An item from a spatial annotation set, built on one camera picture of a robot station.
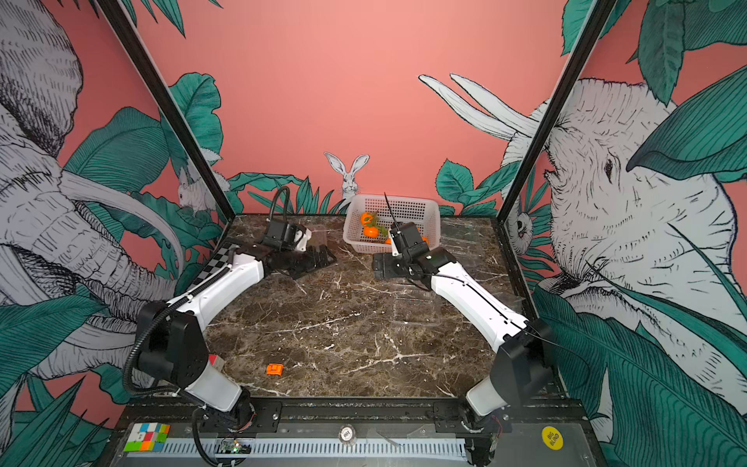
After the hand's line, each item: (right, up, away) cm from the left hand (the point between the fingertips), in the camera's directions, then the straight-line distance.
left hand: (329, 259), depth 86 cm
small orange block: (-14, -31, -6) cm, 34 cm away
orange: (+12, +9, +23) cm, 28 cm away
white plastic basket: (+19, +19, +32) cm, 42 cm away
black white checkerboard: (-43, -2, +15) cm, 45 cm away
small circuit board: (-21, -45, -16) cm, 52 cm away
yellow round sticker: (+59, -44, -15) cm, 75 cm away
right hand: (+17, 0, -4) cm, 17 cm away
